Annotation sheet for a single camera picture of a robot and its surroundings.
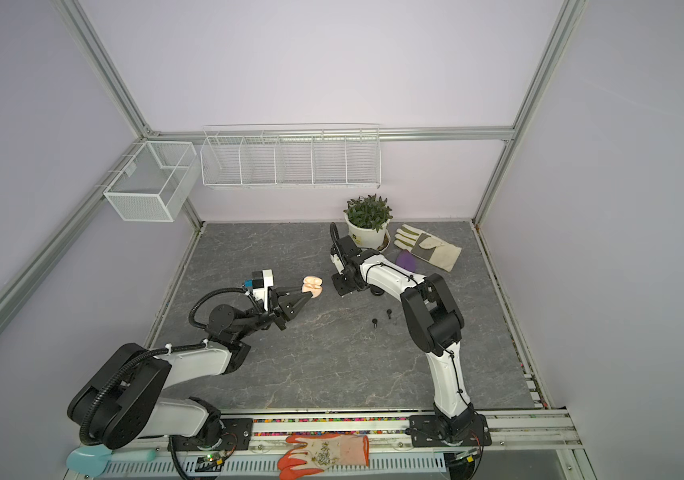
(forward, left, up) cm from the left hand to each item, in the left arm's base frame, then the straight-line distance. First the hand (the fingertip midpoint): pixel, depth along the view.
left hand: (311, 296), depth 72 cm
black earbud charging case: (+14, -19, -23) cm, 33 cm away
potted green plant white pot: (+33, -17, -8) cm, 38 cm away
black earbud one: (+7, -22, -25) cm, 34 cm away
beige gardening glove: (+32, -40, -24) cm, 57 cm away
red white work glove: (-30, -1, -21) cm, 37 cm away
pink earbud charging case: (+2, 0, +2) cm, 3 cm away
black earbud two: (+4, -17, -24) cm, 30 cm away
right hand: (+15, -8, -20) cm, 26 cm away
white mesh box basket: (+47, +53, +1) cm, 71 cm away
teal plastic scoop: (-28, +54, -22) cm, 65 cm away
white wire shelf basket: (+51, +5, +6) cm, 51 cm away
